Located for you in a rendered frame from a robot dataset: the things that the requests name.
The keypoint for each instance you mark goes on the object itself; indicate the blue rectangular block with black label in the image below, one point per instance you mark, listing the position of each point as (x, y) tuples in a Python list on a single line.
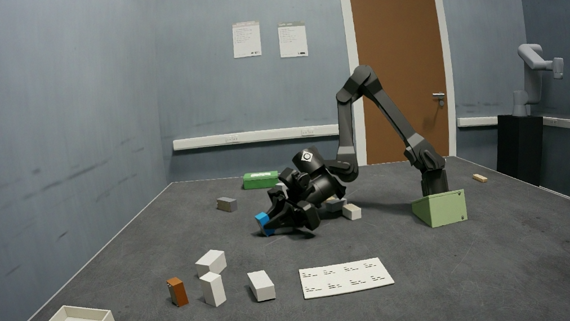
[(262, 219)]

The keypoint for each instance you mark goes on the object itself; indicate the white flat card with black marks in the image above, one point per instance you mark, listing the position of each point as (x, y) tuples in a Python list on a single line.
[(344, 278)]

